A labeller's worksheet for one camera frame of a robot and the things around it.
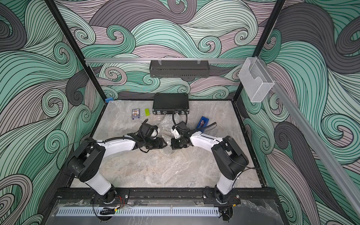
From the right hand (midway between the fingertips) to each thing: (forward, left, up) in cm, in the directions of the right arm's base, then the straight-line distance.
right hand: (170, 147), depth 88 cm
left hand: (+2, +4, +1) cm, 5 cm away
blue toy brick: (+47, +58, -3) cm, 75 cm away
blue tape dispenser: (+17, -22, +2) cm, 28 cm away
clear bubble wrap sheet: (+16, +2, +4) cm, 17 cm away
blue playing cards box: (+30, +29, -2) cm, 42 cm away
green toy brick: (+33, +21, -3) cm, 39 cm away
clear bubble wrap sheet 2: (-3, +1, +4) cm, 5 cm away
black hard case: (+41, +5, -2) cm, 42 cm away
